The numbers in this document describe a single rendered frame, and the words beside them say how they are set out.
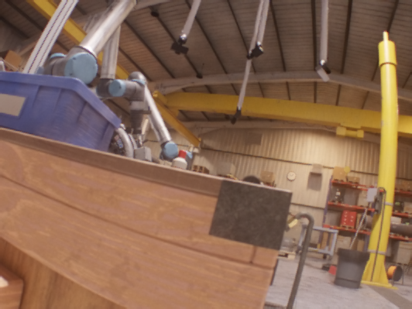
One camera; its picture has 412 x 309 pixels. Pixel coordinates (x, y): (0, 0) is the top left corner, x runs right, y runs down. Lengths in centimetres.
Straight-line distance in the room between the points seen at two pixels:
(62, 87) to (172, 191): 30
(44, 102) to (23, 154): 16
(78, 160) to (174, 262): 14
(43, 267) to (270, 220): 25
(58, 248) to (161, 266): 11
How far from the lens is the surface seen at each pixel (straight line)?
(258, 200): 21
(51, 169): 31
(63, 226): 29
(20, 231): 34
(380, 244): 422
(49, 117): 47
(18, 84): 56
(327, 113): 1339
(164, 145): 175
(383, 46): 546
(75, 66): 124
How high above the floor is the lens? 44
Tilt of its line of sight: 13 degrees up
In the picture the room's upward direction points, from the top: 15 degrees clockwise
